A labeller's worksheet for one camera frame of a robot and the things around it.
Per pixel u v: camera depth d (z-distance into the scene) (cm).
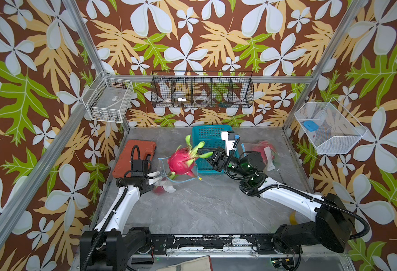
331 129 82
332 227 41
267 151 94
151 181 76
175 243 75
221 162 57
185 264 69
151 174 77
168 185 77
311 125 86
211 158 60
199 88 98
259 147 96
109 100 86
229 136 57
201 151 60
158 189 81
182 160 62
